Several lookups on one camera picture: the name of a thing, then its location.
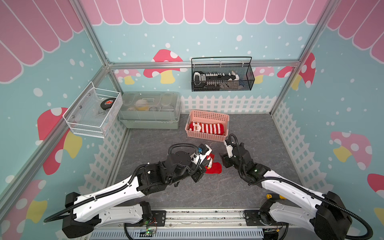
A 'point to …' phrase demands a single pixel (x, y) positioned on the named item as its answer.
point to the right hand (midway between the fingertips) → (224, 151)
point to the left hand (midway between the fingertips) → (207, 163)
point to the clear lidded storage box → (150, 109)
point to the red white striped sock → (214, 128)
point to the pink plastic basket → (207, 117)
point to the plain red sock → (216, 167)
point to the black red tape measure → (107, 103)
